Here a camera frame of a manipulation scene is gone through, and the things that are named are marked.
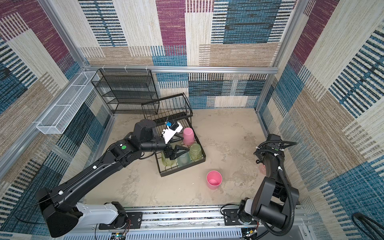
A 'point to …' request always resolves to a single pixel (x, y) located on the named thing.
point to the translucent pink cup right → (262, 168)
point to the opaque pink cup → (214, 179)
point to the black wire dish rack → (176, 111)
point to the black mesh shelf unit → (127, 91)
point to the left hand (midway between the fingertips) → (186, 142)
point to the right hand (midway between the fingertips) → (263, 158)
